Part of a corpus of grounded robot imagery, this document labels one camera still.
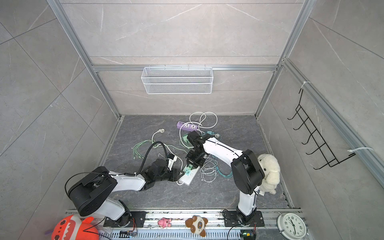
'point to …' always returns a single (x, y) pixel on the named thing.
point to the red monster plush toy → (72, 228)
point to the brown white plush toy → (197, 224)
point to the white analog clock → (291, 226)
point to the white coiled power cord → (204, 120)
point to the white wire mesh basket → (177, 80)
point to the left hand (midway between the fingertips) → (183, 170)
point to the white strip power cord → (162, 130)
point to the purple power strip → (187, 127)
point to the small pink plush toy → (165, 222)
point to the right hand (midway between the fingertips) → (187, 165)
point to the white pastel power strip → (188, 179)
